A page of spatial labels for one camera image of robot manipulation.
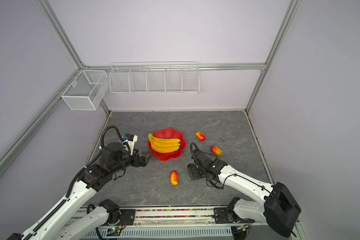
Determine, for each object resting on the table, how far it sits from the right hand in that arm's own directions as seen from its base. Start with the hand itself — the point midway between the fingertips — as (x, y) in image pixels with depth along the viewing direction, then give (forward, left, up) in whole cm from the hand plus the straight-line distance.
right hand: (197, 171), depth 83 cm
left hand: (+3, +26, +15) cm, 30 cm away
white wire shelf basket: (+54, +25, +25) cm, 65 cm away
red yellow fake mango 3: (+15, -13, -2) cm, 20 cm away
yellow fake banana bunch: (+18, +21, -2) cm, 28 cm away
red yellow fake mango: (-3, +13, -2) cm, 13 cm away
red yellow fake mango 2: (+26, -4, -3) cm, 27 cm away
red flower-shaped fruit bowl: (+28, +19, -2) cm, 34 cm away
